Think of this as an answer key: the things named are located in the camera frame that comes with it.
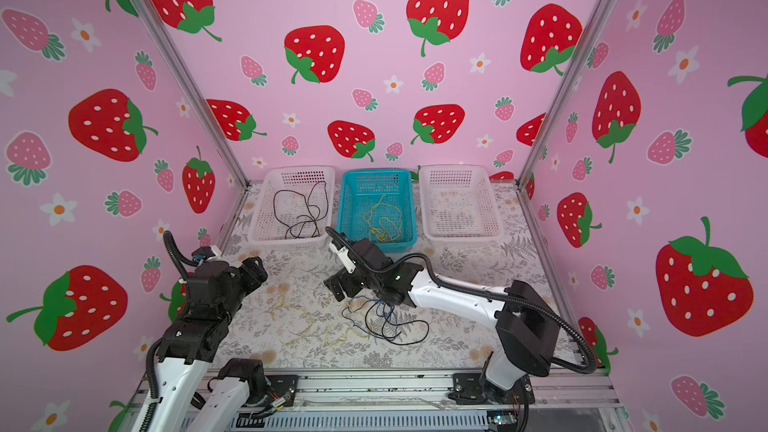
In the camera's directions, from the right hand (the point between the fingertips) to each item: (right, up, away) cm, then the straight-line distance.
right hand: (335, 271), depth 77 cm
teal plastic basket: (+1, +24, +40) cm, 47 cm away
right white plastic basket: (+41, +18, +37) cm, 58 cm away
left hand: (-21, +3, -3) cm, 21 cm away
